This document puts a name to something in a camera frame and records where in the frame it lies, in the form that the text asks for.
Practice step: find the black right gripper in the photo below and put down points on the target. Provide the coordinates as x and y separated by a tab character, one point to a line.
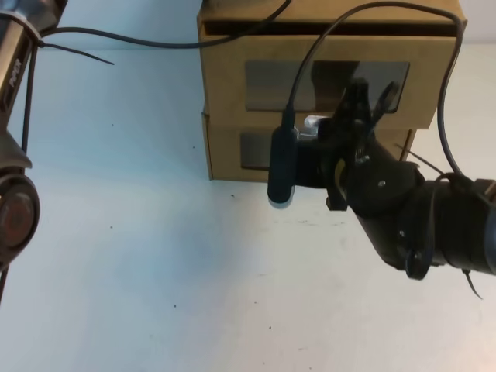
358	173

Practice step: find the cardboard shoebox drawer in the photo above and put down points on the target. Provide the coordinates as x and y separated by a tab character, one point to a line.
238	155
223	69

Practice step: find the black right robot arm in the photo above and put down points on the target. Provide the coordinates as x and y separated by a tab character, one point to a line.
413	223

